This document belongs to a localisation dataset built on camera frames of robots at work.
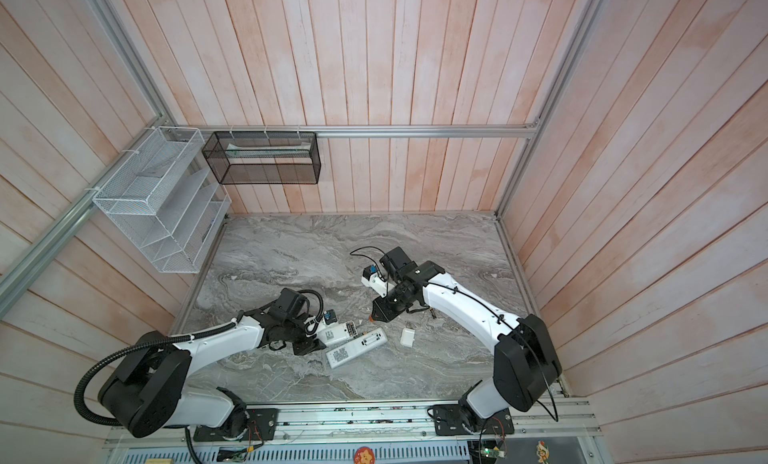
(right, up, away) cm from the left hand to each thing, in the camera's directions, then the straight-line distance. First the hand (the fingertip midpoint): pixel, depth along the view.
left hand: (318, 340), depth 88 cm
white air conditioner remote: (+6, +2, 0) cm, 7 cm away
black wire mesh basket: (-23, +60, +18) cm, 67 cm away
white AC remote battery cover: (+27, +1, 0) cm, 27 cm away
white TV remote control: (+9, -2, -4) cm, 10 cm away
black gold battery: (+35, +7, +5) cm, 36 cm away
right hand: (+18, +10, -6) cm, 21 cm away
